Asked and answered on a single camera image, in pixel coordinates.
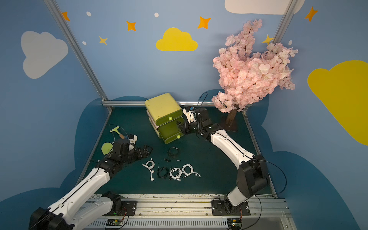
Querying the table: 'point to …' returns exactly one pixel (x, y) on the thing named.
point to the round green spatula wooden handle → (106, 147)
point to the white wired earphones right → (188, 169)
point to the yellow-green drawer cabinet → (163, 112)
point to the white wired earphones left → (150, 168)
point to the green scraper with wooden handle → (116, 130)
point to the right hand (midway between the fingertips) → (181, 125)
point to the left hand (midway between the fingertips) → (148, 148)
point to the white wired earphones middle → (176, 173)
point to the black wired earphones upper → (173, 152)
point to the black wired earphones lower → (166, 174)
